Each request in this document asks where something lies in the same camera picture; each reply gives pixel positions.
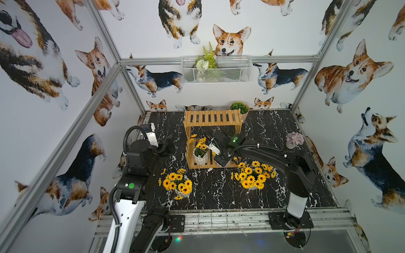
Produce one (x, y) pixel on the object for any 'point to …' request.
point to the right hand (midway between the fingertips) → (218, 157)
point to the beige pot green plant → (243, 107)
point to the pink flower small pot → (293, 139)
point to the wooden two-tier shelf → (221, 118)
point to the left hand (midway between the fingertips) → (164, 133)
